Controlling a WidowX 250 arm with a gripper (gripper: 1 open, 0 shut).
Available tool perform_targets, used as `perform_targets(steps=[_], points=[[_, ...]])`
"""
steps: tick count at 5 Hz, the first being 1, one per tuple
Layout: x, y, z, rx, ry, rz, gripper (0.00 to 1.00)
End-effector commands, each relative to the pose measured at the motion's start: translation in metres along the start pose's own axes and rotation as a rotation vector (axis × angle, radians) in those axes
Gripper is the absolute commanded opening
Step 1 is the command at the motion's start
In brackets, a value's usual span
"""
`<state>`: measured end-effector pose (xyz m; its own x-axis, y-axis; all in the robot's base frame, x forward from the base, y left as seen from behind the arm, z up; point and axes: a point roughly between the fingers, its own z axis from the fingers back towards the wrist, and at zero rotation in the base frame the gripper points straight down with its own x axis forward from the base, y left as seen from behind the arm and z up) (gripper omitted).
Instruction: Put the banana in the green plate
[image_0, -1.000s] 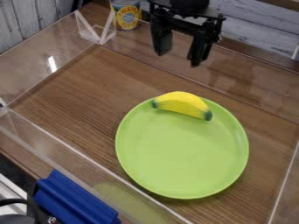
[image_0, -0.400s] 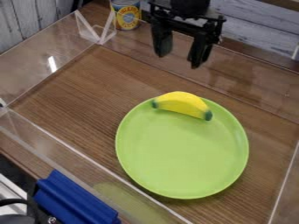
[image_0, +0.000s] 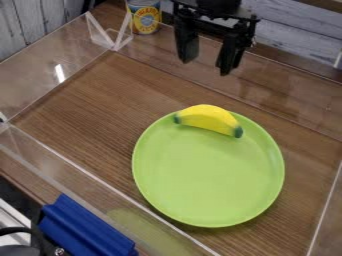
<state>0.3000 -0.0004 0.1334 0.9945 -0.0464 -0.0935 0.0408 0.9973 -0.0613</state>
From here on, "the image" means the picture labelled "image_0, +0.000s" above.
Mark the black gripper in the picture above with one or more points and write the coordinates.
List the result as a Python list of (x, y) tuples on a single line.
[(219, 17)]

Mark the yellow toy banana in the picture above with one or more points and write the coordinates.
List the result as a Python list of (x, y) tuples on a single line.
[(211, 118)]

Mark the green round plate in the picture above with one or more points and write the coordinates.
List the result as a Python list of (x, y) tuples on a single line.
[(205, 179)]

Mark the yellow blue labelled can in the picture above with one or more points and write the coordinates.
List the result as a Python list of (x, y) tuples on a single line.
[(145, 15)]

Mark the blue plastic clamp block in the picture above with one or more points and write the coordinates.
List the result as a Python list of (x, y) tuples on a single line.
[(80, 232)]

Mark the clear acrylic enclosure wall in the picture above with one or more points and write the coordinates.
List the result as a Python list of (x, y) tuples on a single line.
[(77, 102)]

